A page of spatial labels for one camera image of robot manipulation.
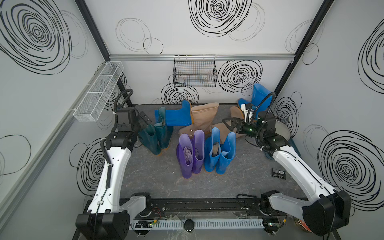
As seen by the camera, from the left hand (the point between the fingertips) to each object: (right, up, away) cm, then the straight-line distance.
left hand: (139, 119), depth 74 cm
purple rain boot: (+23, -18, -1) cm, 29 cm away
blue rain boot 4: (+16, +1, +26) cm, 30 cm away
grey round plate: (+92, -8, +34) cm, 98 cm away
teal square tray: (+92, -17, +23) cm, 96 cm away
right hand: (+44, -1, -1) cm, 44 cm away
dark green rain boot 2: (+11, -8, +6) cm, 15 cm away
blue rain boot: (+36, -15, -4) cm, 39 cm away
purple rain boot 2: (+29, -14, -8) cm, 33 cm away
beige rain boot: (+33, +2, +11) cm, 35 cm away
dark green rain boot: (+4, -10, +3) cm, 11 cm away
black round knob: (+25, -44, -13) cm, 52 cm away
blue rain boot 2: (+41, -17, -9) cm, 45 cm away
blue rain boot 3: (+69, +17, +20) cm, 73 cm away
